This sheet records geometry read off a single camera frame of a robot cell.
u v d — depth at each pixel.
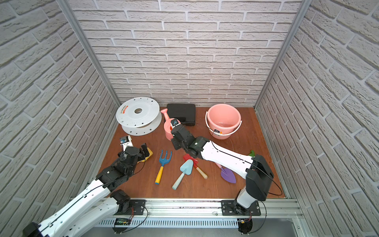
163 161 0.89
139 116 1.02
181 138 0.57
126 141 0.65
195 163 0.89
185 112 1.18
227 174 0.85
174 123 0.67
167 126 0.77
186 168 0.87
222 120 1.06
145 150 0.71
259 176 0.42
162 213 0.73
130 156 0.56
